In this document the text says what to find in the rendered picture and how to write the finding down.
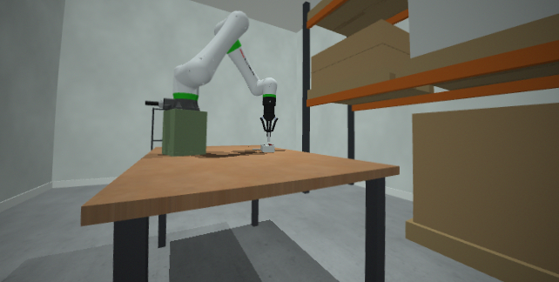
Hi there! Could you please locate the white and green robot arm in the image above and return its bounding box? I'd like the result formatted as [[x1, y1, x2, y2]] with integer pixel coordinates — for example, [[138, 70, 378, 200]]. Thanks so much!
[[145, 10, 278, 111]]

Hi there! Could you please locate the white power strip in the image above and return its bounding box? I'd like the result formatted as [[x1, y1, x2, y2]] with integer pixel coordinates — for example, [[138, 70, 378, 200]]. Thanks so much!
[[253, 144, 274, 152]]

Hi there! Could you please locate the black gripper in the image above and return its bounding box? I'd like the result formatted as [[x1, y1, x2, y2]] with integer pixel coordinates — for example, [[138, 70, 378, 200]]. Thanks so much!
[[260, 105, 278, 142]]

